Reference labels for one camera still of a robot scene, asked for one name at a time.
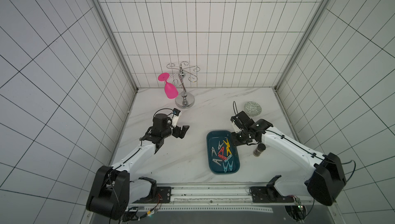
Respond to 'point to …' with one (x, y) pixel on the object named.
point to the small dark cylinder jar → (260, 148)
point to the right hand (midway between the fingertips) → (228, 141)
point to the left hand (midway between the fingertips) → (179, 125)
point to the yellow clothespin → (228, 145)
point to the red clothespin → (220, 155)
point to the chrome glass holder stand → (185, 100)
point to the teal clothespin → (225, 167)
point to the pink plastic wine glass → (171, 91)
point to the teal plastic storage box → (213, 137)
